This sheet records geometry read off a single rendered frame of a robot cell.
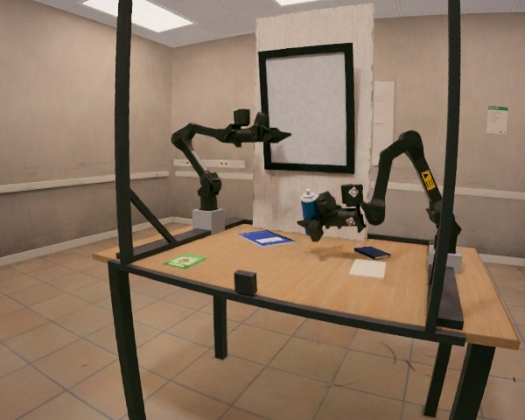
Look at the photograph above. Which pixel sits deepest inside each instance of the blue and white spray bottle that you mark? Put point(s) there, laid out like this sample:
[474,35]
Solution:
[309,207]

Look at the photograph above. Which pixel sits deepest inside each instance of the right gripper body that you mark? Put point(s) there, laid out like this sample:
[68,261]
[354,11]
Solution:
[315,228]

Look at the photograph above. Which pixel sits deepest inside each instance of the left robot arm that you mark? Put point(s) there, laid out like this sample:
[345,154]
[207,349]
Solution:
[210,181]

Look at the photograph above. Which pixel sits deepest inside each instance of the white sheet of paper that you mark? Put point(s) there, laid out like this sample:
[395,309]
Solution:
[365,268]

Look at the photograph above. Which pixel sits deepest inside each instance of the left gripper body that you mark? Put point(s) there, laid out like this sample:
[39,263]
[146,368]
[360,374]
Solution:
[256,134]

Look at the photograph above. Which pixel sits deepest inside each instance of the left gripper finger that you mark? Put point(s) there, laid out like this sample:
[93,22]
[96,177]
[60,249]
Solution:
[282,137]
[267,134]

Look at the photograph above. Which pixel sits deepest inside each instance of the beige wall panel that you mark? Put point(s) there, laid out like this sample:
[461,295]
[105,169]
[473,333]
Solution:
[276,193]

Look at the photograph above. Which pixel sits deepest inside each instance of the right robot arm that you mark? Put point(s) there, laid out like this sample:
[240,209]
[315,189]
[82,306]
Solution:
[374,211]

